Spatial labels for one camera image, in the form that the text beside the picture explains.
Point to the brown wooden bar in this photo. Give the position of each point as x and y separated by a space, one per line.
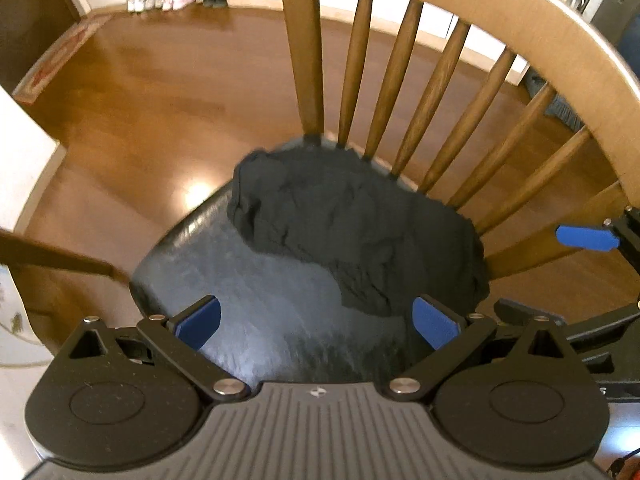
50 255

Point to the wooden slat-back chair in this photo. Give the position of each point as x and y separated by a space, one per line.
300 60

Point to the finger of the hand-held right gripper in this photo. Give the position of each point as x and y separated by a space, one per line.
520 306
585 237

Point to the patterned floor rug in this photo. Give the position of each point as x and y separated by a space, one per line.
55 60

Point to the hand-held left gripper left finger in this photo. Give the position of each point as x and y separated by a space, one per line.
200 322

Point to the dark grey cabinet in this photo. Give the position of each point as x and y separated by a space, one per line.
620 5

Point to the grey woven textile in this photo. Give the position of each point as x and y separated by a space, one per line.
565 110

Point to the black shirt with pink print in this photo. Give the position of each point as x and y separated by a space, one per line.
350 220

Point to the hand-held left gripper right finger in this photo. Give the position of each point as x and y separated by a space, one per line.
435 325

